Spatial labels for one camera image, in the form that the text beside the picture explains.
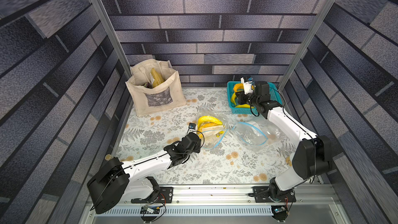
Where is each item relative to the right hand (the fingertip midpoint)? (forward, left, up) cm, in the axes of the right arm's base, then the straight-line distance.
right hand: (235, 91), depth 87 cm
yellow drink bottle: (-37, +63, -7) cm, 73 cm away
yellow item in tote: (+10, +47, +1) cm, 48 cm away
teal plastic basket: (+10, -31, -15) cm, 35 cm away
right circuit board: (-54, -19, -27) cm, 63 cm away
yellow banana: (+2, -1, +1) cm, 2 cm away
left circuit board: (-55, +44, -23) cm, 74 cm away
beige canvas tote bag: (+2, +41, -5) cm, 41 cm away
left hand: (-23, +21, -14) cm, 34 cm away
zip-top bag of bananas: (-16, +14, -15) cm, 26 cm away
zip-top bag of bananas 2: (-22, -9, -11) cm, 26 cm away
